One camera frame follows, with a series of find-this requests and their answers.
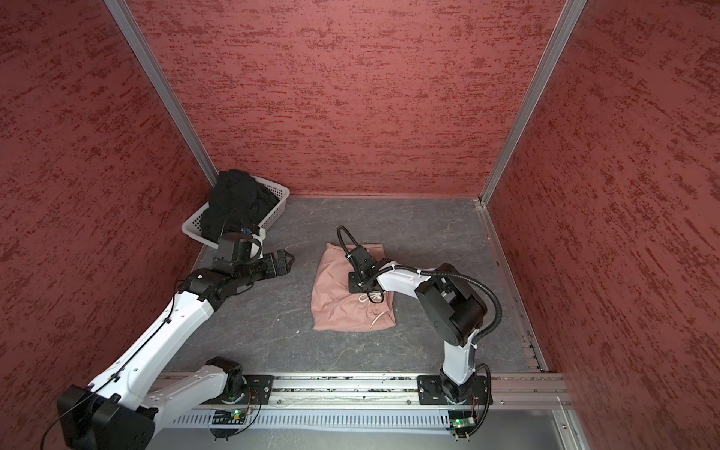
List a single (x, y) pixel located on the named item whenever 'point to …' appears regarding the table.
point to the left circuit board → (229, 417)
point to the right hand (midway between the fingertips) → (355, 289)
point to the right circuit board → (461, 422)
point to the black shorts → (238, 202)
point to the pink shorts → (335, 308)
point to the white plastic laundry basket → (191, 228)
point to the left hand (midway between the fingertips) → (281, 266)
